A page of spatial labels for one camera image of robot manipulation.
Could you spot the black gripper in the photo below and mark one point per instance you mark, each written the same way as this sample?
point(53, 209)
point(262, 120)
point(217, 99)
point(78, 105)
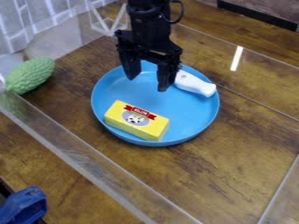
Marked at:
point(148, 42)

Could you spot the blue round tray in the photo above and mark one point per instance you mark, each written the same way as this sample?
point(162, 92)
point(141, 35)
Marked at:
point(190, 111)

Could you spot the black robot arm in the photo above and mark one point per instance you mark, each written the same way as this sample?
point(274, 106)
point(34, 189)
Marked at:
point(173, 7)

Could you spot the yellow butter block toy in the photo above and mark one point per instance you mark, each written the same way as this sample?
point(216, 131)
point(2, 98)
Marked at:
point(137, 121)

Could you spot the green bumpy gourd toy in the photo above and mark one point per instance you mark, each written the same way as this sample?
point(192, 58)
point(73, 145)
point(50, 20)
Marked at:
point(30, 75)

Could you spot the grey patterned curtain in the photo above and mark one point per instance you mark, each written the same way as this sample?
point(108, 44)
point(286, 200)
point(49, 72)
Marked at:
point(27, 17)

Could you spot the clear acrylic front barrier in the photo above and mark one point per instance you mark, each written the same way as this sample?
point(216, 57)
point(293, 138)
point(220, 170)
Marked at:
point(141, 199)

